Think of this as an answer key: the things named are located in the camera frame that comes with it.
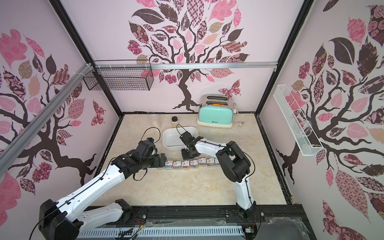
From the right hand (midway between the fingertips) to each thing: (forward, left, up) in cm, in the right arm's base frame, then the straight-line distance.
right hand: (186, 157), depth 94 cm
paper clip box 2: (-6, 0, +1) cm, 6 cm away
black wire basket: (+65, +53, +18) cm, 85 cm away
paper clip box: (-5, +6, +1) cm, 8 cm away
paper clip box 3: (-4, -10, +1) cm, 11 cm away
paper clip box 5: (-5, -19, +1) cm, 20 cm away
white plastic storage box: (+13, +11, 0) cm, 17 cm away
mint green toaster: (+29, -21, +13) cm, 38 cm away
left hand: (-9, +15, +12) cm, 21 cm away
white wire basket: (-1, -62, +25) cm, 67 cm away
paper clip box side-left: (-5, -5, +1) cm, 7 cm away
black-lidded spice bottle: (+25, +9, +9) cm, 28 cm away
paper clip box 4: (-5, -15, +1) cm, 16 cm away
